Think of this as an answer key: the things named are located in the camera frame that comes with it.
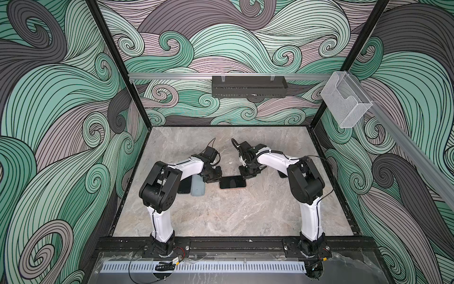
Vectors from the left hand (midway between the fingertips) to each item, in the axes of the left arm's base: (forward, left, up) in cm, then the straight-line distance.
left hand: (221, 178), depth 94 cm
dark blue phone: (-5, +19, -1) cm, 20 cm away
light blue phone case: (-4, +13, -2) cm, 13 cm away
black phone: (-2, -6, -1) cm, 6 cm away
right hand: (+1, -14, 0) cm, 14 cm away
